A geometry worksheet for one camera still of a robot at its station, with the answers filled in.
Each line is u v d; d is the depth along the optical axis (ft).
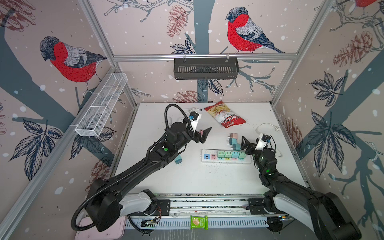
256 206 2.41
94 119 2.37
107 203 1.26
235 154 2.80
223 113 3.51
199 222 2.25
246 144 2.51
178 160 2.88
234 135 3.25
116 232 2.14
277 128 3.39
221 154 2.81
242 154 2.77
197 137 2.07
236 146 3.03
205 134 2.12
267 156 2.08
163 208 2.40
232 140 3.16
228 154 2.80
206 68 3.40
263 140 2.34
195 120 2.02
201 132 2.12
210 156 2.90
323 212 1.36
